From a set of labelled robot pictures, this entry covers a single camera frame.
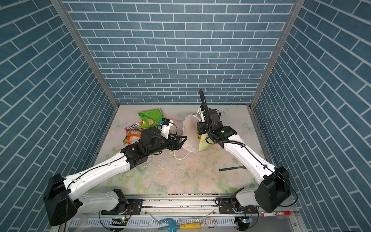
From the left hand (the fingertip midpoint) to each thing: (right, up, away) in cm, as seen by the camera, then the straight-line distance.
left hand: (183, 137), depth 73 cm
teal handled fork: (+34, -21, +15) cm, 43 cm away
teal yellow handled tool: (-5, -41, -6) cm, 42 cm away
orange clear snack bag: (-34, -2, +20) cm, 39 cm away
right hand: (+9, +9, +8) cm, 15 cm away
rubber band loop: (+14, -42, -2) cm, 44 cm away
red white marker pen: (+41, -38, -2) cm, 56 cm away
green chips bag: (-25, +10, +31) cm, 42 cm away
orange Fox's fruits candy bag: (-36, +3, +30) cm, 47 cm away
